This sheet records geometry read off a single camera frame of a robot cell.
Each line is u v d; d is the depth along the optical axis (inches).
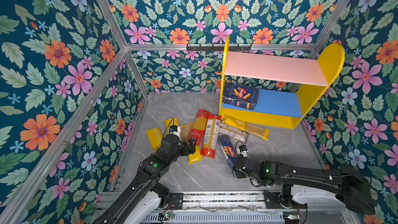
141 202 22.3
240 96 35.7
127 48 36.4
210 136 36.6
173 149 23.0
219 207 28.7
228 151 33.1
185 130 37.8
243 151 28.2
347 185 16.3
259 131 37.7
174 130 26.7
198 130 37.7
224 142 35.0
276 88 48.2
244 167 23.0
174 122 39.8
